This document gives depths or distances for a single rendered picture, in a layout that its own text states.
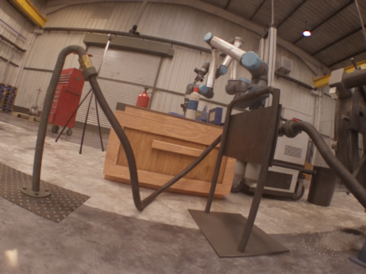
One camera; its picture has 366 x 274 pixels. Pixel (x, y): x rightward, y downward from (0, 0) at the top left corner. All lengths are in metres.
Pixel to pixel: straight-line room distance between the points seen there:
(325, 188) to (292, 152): 0.50
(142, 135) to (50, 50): 11.36
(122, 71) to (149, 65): 1.32
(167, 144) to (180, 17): 10.32
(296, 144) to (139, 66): 8.63
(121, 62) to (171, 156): 8.97
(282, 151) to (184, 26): 9.67
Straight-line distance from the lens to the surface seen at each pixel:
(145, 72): 9.53
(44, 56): 12.32
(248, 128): 0.77
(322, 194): 2.02
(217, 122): 1.22
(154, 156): 1.14
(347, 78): 1.03
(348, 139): 1.02
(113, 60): 10.07
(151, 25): 10.83
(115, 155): 1.13
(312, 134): 0.56
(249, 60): 1.63
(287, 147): 1.82
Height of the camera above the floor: 0.31
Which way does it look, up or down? 2 degrees up
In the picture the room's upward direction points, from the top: 12 degrees clockwise
